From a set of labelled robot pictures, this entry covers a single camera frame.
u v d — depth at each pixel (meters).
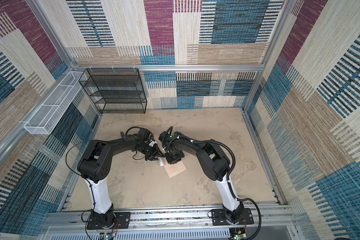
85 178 0.54
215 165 0.54
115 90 1.09
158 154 0.88
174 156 0.81
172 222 0.73
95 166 0.52
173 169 0.89
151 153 0.86
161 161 0.89
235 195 0.60
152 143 0.89
